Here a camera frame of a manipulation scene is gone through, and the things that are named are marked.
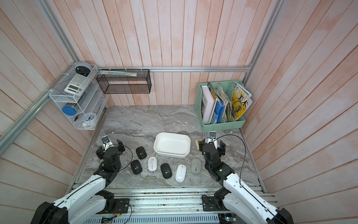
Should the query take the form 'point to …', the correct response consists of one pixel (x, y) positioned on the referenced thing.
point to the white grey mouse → (196, 165)
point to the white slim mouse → (180, 172)
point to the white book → (207, 103)
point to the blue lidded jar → (69, 110)
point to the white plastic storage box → (172, 144)
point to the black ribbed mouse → (166, 171)
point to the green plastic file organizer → (222, 91)
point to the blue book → (219, 109)
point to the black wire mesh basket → (113, 83)
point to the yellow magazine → (241, 100)
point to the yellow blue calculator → (197, 143)
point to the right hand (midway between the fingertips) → (212, 139)
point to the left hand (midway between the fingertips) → (111, 143)
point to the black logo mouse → (136, 167)
